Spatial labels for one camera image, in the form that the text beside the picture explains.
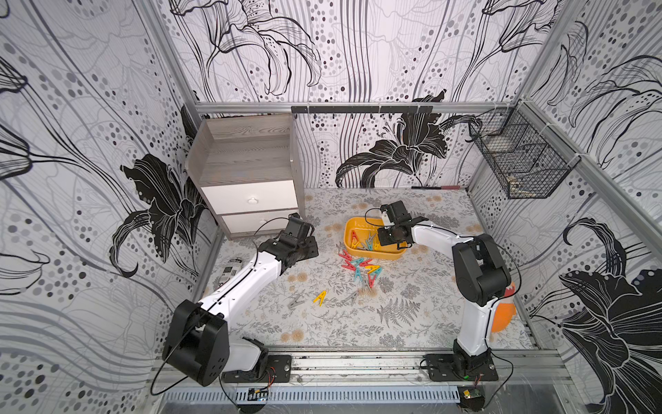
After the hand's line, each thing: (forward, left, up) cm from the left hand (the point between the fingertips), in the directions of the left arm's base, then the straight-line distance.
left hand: (313, 251), depth 86 cm
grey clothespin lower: (-14, +6, -11) cm, 19 cm away
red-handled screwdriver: (+45, -60, -12) cm, 76 cm away
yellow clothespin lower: (-12, -3, -10) cm, 16 cm away
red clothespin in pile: (+3, -12, -10) cm, 16 cm away
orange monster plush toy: (-16, -62, -6) cm, 64 cm away
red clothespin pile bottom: (-5, -21, -11) cm, 24 cm away
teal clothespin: (+9, -21, -9) cm, 24 cm away
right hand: (+14, -27, -8) cm, 32 cm away
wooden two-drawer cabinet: (+22, +24, +18) cm, 37 cm away
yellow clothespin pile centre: (-1, -21, -10) cm, 23 cm away
